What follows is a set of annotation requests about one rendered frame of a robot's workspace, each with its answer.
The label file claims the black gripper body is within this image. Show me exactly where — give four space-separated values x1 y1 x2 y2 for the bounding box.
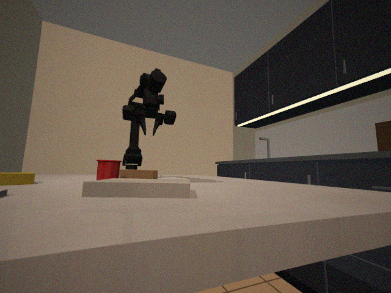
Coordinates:
123 99 177 125

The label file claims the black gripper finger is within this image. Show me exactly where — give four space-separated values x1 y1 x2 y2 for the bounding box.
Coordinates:
153 115 164 136
136 112 146 136

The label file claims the olive yellow flat block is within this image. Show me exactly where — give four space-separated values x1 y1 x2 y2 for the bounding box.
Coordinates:
0 173 35 186

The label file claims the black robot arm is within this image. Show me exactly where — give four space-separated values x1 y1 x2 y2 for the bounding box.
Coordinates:
123 68 167 170

